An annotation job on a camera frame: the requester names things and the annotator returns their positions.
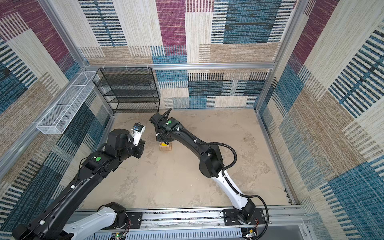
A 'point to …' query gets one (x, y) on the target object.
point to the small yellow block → (163, 144)
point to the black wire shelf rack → (129, 89)
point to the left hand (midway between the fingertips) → (142, 138)
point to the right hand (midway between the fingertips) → (164, 139)
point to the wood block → (168, 148)
